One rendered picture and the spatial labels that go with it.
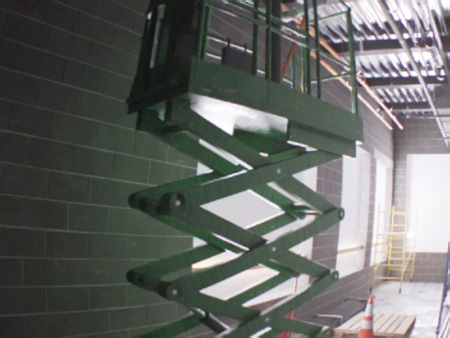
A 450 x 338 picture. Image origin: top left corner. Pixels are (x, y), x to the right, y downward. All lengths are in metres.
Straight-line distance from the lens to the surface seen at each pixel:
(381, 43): 6.86
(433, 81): 8.42
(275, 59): 2.87
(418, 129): 11.67
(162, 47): 2.37
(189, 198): 2.18
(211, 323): 2.62
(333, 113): 2.89
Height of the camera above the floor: 1.62
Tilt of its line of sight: 5 degrees up
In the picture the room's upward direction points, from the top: 3 degrees clockwise
